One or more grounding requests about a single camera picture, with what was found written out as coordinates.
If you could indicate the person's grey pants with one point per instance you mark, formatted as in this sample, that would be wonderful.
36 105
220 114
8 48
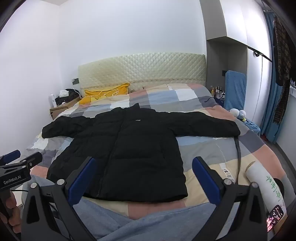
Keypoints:
143 226

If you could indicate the white tissue box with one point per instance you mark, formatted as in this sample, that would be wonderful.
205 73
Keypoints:
63 93

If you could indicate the white plush toy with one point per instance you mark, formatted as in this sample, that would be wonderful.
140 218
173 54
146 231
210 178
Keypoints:
238 113

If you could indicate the brown cardboard box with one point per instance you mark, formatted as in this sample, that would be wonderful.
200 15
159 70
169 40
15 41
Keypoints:
60 110

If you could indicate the black puffer jacket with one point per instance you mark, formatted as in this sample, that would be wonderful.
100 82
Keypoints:
138 150

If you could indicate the white paper tube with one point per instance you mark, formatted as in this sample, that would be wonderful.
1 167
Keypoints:
261 179

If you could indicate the row of cosmetic bottles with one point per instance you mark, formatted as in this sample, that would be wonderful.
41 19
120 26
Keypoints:
217 92

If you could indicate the yellow pillow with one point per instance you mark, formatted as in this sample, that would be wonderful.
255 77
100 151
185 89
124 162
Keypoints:
101 93

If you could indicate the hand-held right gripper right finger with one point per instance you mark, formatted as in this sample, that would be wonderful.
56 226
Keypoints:
203 182

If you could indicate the brown patterned hanging garment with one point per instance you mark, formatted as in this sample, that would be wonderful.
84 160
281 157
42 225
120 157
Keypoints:
282 58

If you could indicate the white wardrobe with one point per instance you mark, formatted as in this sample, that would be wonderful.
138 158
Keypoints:
235 18

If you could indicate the white bottle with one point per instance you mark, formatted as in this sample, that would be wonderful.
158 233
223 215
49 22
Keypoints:
52 100

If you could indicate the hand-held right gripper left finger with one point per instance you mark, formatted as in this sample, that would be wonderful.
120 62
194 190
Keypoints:
81 179

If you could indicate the grey wall socket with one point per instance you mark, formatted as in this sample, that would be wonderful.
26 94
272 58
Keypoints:
75 81

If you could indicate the blue cloth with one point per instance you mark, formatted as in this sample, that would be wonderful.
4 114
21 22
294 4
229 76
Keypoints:
252 126

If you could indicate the person's left hand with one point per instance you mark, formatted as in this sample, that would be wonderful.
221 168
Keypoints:
14 217

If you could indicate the black bag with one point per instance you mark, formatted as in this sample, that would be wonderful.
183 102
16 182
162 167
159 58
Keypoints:
72 96

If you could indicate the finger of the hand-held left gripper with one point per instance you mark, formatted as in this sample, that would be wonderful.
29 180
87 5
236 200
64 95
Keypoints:
11 155
32 160

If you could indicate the checkered bed blanket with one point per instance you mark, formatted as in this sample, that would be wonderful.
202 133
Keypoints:
203 143

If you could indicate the blue folded mat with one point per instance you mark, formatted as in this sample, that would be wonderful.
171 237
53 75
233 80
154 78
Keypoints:
234 92

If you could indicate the smartphone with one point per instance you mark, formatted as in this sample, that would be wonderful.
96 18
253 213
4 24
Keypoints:
275 216

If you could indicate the blue curtain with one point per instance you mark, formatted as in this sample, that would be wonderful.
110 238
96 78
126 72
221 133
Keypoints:
269 104

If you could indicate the cream quilted headboard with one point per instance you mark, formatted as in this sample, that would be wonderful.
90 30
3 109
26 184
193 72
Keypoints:
143 69

